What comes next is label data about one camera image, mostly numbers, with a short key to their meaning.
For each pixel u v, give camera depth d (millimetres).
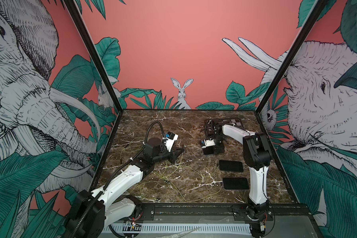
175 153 682
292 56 863
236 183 823
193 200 784
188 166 904
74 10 703
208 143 903
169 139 688
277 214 752
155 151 617
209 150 970
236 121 1108
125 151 963
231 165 923
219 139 846
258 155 556
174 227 779
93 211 394
